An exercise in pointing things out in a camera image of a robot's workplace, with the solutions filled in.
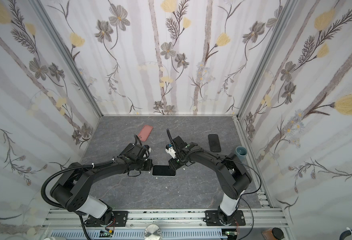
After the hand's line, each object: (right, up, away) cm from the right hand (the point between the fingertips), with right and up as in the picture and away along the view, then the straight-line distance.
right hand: (169, 161), depth 87 cm
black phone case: (+31, +9, +21) cm, 39 cm away
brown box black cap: (+46, -25, -25) cm, 58 cm away
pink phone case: (-20, +17, +23) cm, 35 cm away
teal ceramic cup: (+47, +4, +9) cm, 48 cm away
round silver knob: (-5, -22, -29) cm, 37 cm away
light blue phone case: (-3, -6, +3) cm, 7 cm away
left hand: (-12, -1, +4) cm, 12 cm away
